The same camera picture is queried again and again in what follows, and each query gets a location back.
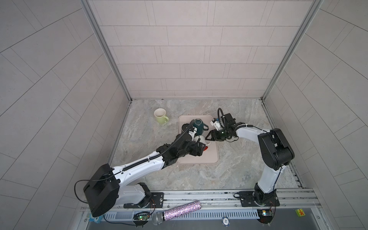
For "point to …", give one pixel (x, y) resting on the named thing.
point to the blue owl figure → (97, 219)
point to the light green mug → (159, 113)
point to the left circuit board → (141, 216)
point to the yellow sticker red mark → (300, 212)
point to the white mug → (202, 140)
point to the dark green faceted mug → (198, 123)
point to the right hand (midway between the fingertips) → (209, 137)
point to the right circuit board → (265, 216)
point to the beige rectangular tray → (210, 156)
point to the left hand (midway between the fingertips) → (202, 144)
